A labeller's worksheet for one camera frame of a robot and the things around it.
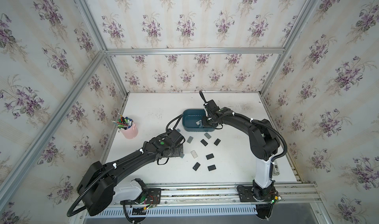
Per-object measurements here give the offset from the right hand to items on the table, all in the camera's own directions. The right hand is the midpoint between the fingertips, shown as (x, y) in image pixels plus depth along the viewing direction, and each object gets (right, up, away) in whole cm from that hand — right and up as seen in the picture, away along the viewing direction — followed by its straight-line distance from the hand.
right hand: (205, 123), depth 96 cm
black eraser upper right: (+7, -12, -3) cm, 14 cm away
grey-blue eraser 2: (-5, 0, +4) cm, 7 cm away
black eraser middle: (+1, -19, -10) cm, 21 cm away
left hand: (-19, -15, -14) cm, 27 cm away
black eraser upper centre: (-1, -12, -3) cm, 12 cm away
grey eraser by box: (+1, -8, 0) cm, 8 cm away
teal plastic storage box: (-10, +3, +8) cm, 14 cm away
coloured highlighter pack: (+36, -24, -18) cm, 47 cm away
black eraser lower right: (+2, -24, -14) cm, 27 cm away
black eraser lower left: (-7, -23, -13) cm, 28 cm away
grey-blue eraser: (-18, -5, +2) cm, 19 cm away
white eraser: (-8, -18, -8) cm, 21 cm away
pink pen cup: (-48, -2, -8) cm, 49 cm away
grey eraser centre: (-10, -10, -2) cm, 15 cm away
